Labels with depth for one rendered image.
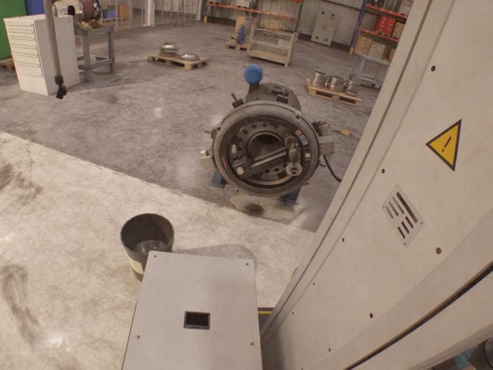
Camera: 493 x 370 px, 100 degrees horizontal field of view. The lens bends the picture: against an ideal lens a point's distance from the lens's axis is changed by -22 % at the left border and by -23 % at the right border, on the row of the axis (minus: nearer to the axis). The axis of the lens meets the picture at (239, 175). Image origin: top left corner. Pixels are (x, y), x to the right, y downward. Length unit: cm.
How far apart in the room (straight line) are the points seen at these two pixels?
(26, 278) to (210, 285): 148
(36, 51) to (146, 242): 362
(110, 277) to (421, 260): 172
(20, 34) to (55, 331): 416
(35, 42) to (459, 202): 469
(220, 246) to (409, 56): 175
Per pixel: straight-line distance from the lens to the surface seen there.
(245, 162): 177
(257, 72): 232
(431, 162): 37
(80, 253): 202
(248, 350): 74
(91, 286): 185
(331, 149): 183
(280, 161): 179
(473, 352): 88
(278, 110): 166
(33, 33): 466
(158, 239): 180
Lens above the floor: 154
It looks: 36 degrees down
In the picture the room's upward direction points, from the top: 11 degrees clockwise
